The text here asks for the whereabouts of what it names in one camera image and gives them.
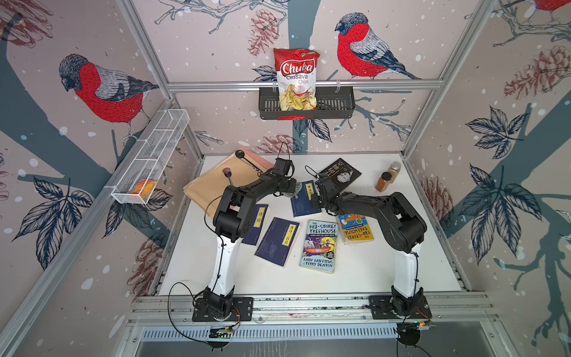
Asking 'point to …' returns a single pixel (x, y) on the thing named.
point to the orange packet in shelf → (145, 188)
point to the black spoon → (240, 154)
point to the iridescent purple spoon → (227, 173)
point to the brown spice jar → (383, 181)
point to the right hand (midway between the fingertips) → (314, 198)
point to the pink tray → (258, 158)
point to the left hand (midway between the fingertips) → (295, 181)
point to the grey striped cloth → (298, 186)
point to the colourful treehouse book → (320, 245)
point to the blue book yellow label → (302, 205)
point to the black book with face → (341, 173)
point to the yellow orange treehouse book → (355, 228)
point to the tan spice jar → (395, 168)
